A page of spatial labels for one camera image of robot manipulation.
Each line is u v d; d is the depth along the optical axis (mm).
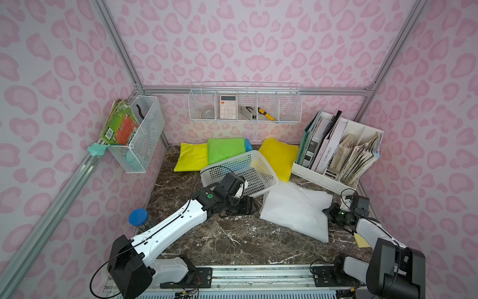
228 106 951
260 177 1032
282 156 1068
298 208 903
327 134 819
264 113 979
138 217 693
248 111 975
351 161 884
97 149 622
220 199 535
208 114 947
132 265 380
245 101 1016
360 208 690
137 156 720
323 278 720
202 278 734
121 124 729
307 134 840
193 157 1121
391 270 415
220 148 1146
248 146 1172
